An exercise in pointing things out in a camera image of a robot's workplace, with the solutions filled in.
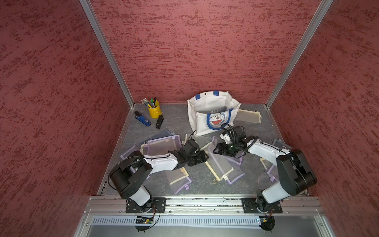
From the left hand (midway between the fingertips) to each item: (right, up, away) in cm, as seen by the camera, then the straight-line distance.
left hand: (204, 161), depth 86 cm
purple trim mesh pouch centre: (-28, +7, +12) cm, 31 cm away
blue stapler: (-49, +27, +23) cm, 61 cm away
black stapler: (-32, +23, +21) cm, 45 cm away
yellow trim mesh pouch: (+9, -2, +1) cm, 9 cm away
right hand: (+8, +3, +2) cm, 9 cm away
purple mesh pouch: (-15, -9, -5) cm, 18 cm away
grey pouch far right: (+53, +8, +12) cm, 55 cm away
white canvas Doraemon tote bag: (+3, +30, +1) cm, 30 cm away
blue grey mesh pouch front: (-27, +15, +18) cm, 36 cm away
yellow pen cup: (-35, +31, +21) cm, 51 cm away
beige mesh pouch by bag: (+38, +27, +26) cm, 53 cm away
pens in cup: (-38, +36, +18) cm, 55 cm away
